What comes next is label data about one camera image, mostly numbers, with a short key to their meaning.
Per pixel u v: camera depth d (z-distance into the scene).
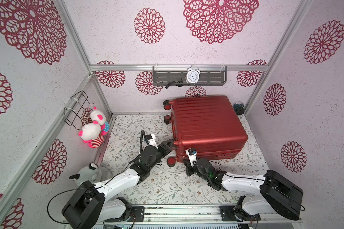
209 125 0.84
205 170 0.64
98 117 0.92
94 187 0.45
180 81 0.92
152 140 0.74
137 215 0.73
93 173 0.69
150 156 0.61
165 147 0.71
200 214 0.75
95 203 0.41
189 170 0.73
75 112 0.76
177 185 0.83
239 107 1.17
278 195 0.42
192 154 0.73
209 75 0.93
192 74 0.90
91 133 0.84
